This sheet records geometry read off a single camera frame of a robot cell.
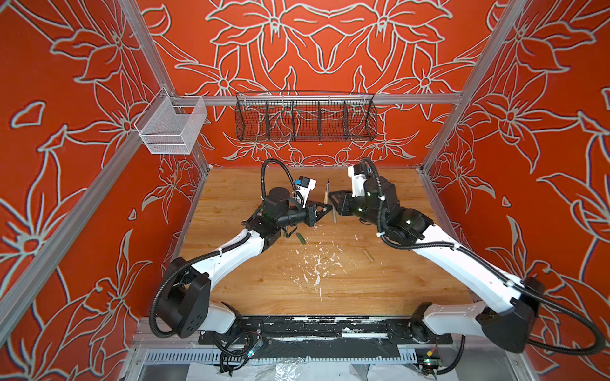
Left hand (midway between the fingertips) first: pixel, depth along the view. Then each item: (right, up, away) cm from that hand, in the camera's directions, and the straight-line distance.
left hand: (330, 206), depth 73 cm
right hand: (-1, +4, -4) cm, 6 cm away
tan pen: (-1, +4, -2) cm, 5 cm away
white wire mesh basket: (-61, +27, +15) cm, 68 cm away
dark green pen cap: (-9, -15, +22) cm, 28 cm away
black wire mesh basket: (-7, +36, +24) cm, 44 cm away
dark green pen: (-14, -8, -5) cm, 17 cm away
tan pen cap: (+16, -20, +16) cm, 31 cm away
